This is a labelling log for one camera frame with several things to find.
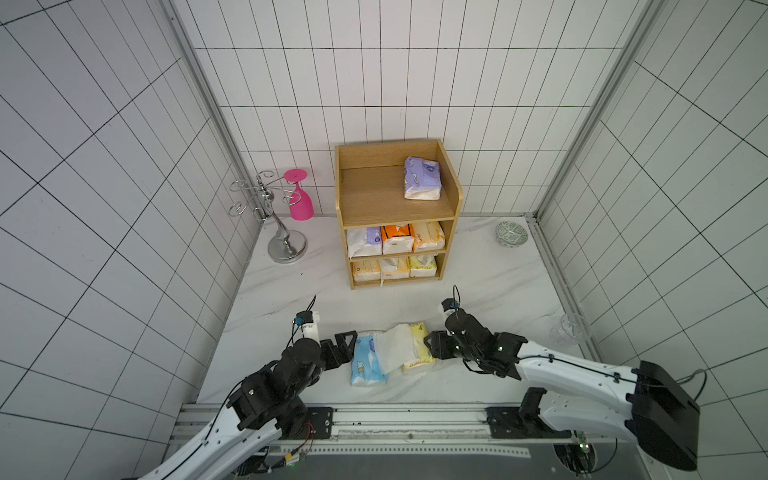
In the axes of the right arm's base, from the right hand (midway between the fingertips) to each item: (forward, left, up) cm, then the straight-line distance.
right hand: (422, 343), depth 81 cm
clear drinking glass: (+9, -46, -7) cm, 47 cm away
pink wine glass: (+41, +43, +11) cm, 60 cm away
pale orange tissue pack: (+26, -1, +16) cm, 30 cm away
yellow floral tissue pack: (-3, 0, 0) cm, 3 cm away
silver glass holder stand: (+34, +50, -3) cm, 61 cm away
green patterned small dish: (+45, -34, -4) cm, 57 cm away
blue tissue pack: (-7, +15, 0) cm, 17 cm away
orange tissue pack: (+22, +8, +18) cm, 30 cm away
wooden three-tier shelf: (+30, +9, +26) cm, 41 cm away
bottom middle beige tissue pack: (+23, +9, +2) cm, 25 cm away
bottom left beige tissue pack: (+22, +18, +2) cm, 28 cm away
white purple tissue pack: (+21, +17, +18) cm, 32 cm away
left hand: (-4, +22, +5) cm, 23 cm away
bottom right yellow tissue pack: (+26, 0, +1) cm, 26 cm away
